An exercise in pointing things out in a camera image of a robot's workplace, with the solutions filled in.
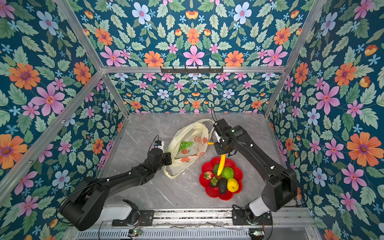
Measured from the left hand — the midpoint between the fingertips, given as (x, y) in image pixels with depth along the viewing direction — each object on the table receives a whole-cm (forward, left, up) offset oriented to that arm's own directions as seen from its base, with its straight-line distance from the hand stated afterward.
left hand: (173, 150), depth 88 cm
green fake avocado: (-11, -25, -5) cm, 27 cm away
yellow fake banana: (-12, -27, +6) cm, 30 cm away
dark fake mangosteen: (-19, -23, -5) cm, 30 cm away
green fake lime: (-15, -31, -3) cm, 34 cm away
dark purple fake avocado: (-21, -27, -6) cm, 35 cm away
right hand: (-5, -28, +6) cm, 29 cm away
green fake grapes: (+8, -6, -7) cm, 12 cm away
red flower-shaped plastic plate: (-23, -23, -8) cm, 34 cm away
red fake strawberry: (-15, -20, -4) cm, 25 cm away
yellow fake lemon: (-22, -32, -2) cm, 39 cm away
